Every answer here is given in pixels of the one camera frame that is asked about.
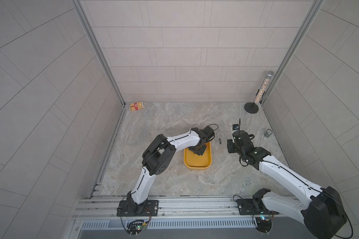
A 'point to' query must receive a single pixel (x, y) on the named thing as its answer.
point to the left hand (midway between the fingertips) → (199, 150)
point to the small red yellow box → (137, 106)
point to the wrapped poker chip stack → (268, 133)
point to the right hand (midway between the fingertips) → (229, 140)
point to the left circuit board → (136, 226)
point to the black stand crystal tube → (253, 107)
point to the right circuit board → (264, 224)
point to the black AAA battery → (219, 139)
